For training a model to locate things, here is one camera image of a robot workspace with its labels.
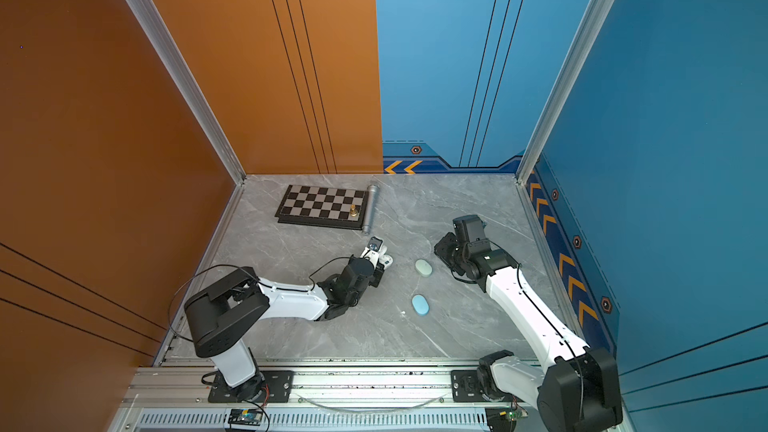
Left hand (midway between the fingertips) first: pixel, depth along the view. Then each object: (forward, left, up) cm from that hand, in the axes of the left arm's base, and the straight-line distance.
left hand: (379, 252), depth 89 cm
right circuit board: (-40, -31, -10) cm, 51 cm away
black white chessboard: (+21, +21, -4) cm, 30 cm away
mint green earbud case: (-2, -14, -6) cm, 15 cm away
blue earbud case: (-14, -12, -7) cm, 19 cm away
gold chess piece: (+18, +10, -3) cm, 20 cm away
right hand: (-2, -15, +7) cm, 17 cm away
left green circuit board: (-40, +31, -11) cm, 52 cm away
